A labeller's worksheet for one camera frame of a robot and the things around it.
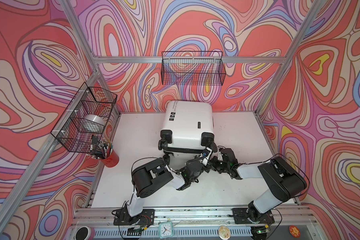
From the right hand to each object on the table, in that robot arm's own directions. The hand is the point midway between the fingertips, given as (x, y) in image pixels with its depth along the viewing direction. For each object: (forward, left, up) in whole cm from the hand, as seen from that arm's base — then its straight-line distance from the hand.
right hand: (205, 165), depth 92 cm
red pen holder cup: (+1, +56, +9) cm, 57 cm away
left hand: (+1, -4, +12) cm, 13 cm away
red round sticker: (-35, -37, +1) cm, 51 cm away
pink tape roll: (-33, +59, +7) cm, 68 cm away
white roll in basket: (+8, +57, +35) cm, 67 cm away
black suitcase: (+10, +10, +24) cm, 28 cm away
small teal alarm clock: (-33, +23, +3) cm, 40 cm away
